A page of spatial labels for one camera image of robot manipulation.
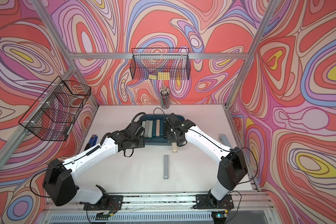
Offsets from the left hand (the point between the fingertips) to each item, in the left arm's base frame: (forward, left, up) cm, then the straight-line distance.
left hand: (143, 142), depth 84 cm
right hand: (0, -19, +1) cm, 19 cm away
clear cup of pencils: (+40, -13, +7) cm, 43 cm away
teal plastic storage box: (+9, -8, -12) cm, 17 cm away
